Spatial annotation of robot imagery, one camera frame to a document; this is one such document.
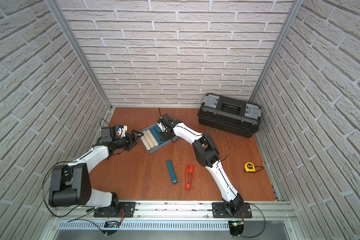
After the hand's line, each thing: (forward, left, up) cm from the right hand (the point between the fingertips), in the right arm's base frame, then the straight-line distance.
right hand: (166, 136), depth 101 cm
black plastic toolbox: (0, -49, +15) cm, 51 cm away
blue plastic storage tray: (-8, +1, +4) cm, 9 cm away
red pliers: (-27, -14, -1) cm, 31 cm away
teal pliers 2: (+7, +6, 0) cm, 10 cm away
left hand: (-6, +14, +12) cm, 19 cm away
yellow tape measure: (-25, -50, -1) cm, 56 cm away
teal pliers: (+4, +10, +2) cm, 11 cm away
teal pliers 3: (-31, -5, 0) cm, 31 cm away
